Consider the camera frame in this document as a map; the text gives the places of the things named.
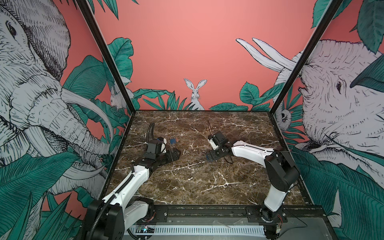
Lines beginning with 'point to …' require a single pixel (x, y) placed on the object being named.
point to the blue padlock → (172, 141)
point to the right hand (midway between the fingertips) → (211, 152)
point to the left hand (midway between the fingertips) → (175, 152)
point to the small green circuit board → (142, 229)
